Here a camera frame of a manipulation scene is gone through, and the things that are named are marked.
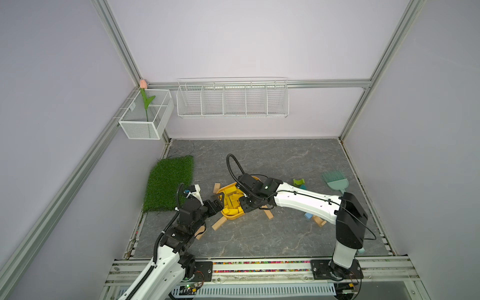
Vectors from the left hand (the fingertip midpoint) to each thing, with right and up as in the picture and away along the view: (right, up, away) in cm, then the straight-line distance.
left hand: (218, 198), depth 79 cm
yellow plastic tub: (+4, -2, +12) cm, 13 cm away
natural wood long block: (0, -13, +7) cm, 15 cm away
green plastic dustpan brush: (+60, +5, +20) cm, 64 cm away
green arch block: (+41, +4, +20) cm, 46 cm away
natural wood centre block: (+23, -10, +9) cm, 27 cm away
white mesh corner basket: (-32, +32, -3) cm, 46 cm away
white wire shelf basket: (+3, +51, +22) cm, 55 cm away
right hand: (+11, -3, +2) cm, 12 cm away
